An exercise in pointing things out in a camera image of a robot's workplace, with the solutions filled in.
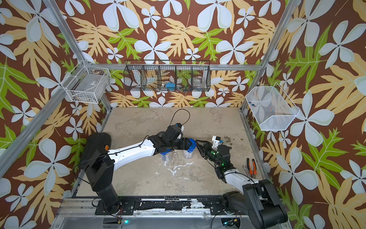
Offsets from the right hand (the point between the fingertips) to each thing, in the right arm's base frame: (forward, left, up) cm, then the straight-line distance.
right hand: (194, 142), depth 81 cm
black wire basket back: (+39, +11, +19) cm, 45 cm away
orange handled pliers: (-12, -37, -16) cm, 42 cm away
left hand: (+2, +3, -2) cm, 4 cm away
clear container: (-3, +3, -9) cm, 10 cm away
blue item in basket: (+38, +15, +13) cm, 43 cm away
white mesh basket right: (+17, -47, +11) cm, 51 cm away
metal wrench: (-9, -33, -17) cm, 38 cm away
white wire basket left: (+30, +65, +20) cm, 74 cm away
